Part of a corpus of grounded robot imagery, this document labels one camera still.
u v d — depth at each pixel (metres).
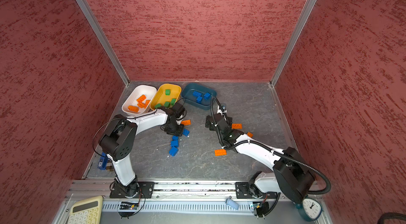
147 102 1.06
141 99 1.08
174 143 0.88
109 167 0.79
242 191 0.74
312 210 0.67
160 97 1.10
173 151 0.87
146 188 0.74
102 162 0.79
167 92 1.13
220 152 0.85
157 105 1.05
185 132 0.92
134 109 1.03
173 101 1.06
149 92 1.13
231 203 0.68
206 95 1.10
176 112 0.78
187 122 0.97
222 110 0.72
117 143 0.49
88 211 0.67
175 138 0.90
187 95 1.13
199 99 1.07
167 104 1.05
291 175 0.42
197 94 1.12
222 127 0.63
